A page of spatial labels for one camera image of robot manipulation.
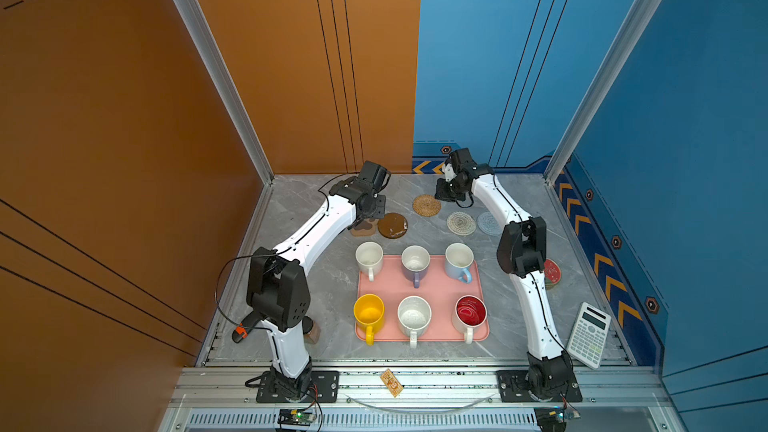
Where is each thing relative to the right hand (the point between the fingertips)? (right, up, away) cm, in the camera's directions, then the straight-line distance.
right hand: (436, 195), depth 105 cm
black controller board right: (+22, -54, -35) cm, 68 cm away
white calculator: (+38, -39, -25) cm, 60 cm away
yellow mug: (-22, -34, -22) cm, 46 cm away
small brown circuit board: (-15, -48, -33) cm, 60 cm away
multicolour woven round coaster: (+9, -10, 0) cm, 14 cm away
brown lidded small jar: (-36, -35, -31) cm, 59 cm away
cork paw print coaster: (-25, -11, 0) cm, 28 cm away
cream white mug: (-23, -20, -13) cm, 33 cm away
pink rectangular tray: (-1, -29, -16) cm, 33 cm away
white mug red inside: (+6, -34, -22) cm, 41 cm away
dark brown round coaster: (-15, -11, 0) cm, 19 cm away
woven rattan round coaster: (-3, -4, +5) cm, 7 cm away
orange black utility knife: (-57, -38, -25) cm, 73 cm away
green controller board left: (-39, -54, -34) cm, 75 cm away
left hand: (-21, -3, -16) cm, 27 cm away
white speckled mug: (-9, -35, -22) cm, 42 cm away
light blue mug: (+5, -21, -13) cm, 25 cm away
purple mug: (-8, -22, -11) cm, 26 cm away
